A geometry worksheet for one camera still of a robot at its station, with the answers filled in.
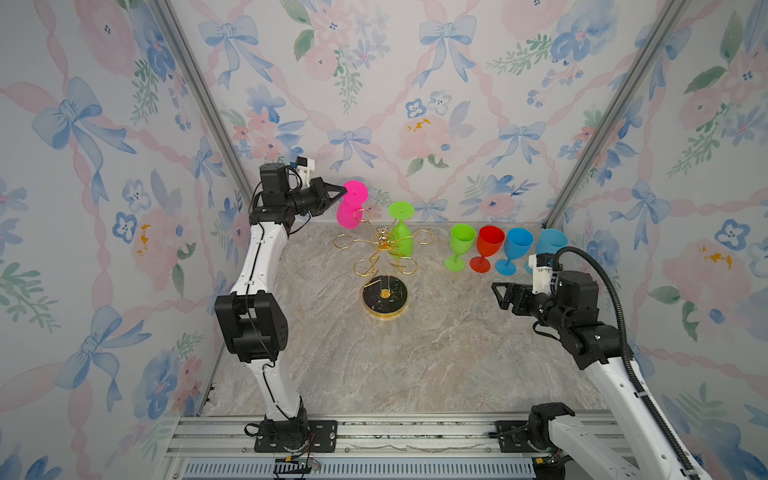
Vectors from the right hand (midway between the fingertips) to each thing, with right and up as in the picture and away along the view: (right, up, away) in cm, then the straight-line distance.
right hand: (506, 284), depth 75 cm
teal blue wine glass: (+23, +12, +22) cm, 34 cm away
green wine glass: (-26, +12, +10) cm, 30 cm away
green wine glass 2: (-6, +11, +21) cm, 24 cm away
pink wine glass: (-40, +20, +9) cm, 46 cm away
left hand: (-40, +26, +4) cm, 48 cm away
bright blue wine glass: (+12, +11, +21) cm, 26 cm away
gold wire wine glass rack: (-30, -6, +23) cm, 38 cm away
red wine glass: (+3, +11, +23) cm, 25 cm away
